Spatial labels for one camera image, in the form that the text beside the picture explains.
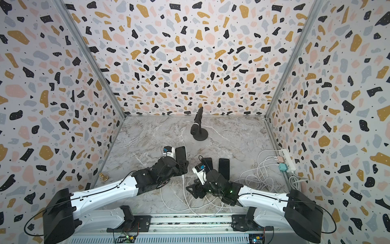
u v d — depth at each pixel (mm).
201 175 699
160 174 584
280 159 975
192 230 734
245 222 746
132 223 664
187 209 779
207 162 948
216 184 585
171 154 718
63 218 384
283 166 931
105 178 876
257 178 898
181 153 800
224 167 966
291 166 923
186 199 782
